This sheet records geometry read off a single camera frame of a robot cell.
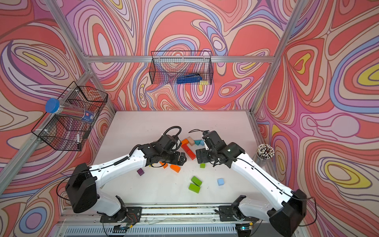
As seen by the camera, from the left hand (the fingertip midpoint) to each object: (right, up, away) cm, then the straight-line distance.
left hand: (183, 159), depth 80 cm
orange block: (-8, 0, -11) cm, 14 cm away
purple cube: (-25, -8, +4) cm, 27 cm away
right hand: (+12, +2, -5) cm, 13 cm away
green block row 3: (+6, -16, +1) cm, 17 cm away
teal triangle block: (+9, +8, +18) cm, 22 cm away
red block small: (+1, +5, +15) cm, 16 cm away
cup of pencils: (+43, +5, -4) cm, 44 cm away
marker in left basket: (-52, +10, -9) cm, 53 cm away
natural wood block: (+4, +8, +18) cm, 21 cm away
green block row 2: (+8, -13, +3) cm, 15 cm away
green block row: (+11, -6, +10) cm, 16 cm away
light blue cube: (+21, -14, +4) cm, 26 cm away
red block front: (+4, 0, +13) cm, 13 cm away
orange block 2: (-6, -7, +9) cm, 12 cm away
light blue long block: (+12, +7, +18) cm, 22 cm away
